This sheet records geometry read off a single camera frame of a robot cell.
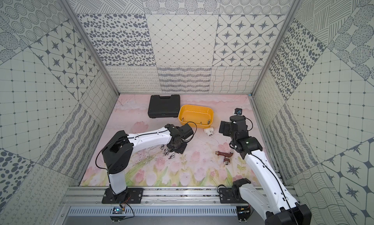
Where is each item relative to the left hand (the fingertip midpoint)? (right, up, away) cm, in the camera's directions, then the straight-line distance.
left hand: (181, 147), depth 87 cm
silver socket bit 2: (-10, -4, +3) cm, 11 cm away
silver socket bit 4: (0, +15, +18) cm, 23 cm away
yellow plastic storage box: (+14, +18, +21) cm, 31 cm away
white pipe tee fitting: (+18, +8, +9) cm, 22 cm away
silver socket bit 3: (-6, -6, +1) cm, 9 cm away
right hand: (+28, +14, -8) cm, 32 cm away
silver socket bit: (-13, -1, +4) cm, 13 cm away
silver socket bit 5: (+19, +14, +17) cm, 29 cm away
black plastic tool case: (-17, +25, +24) cm, 39 cm away
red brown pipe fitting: (+27, -7, -3) cm, 28 cm away
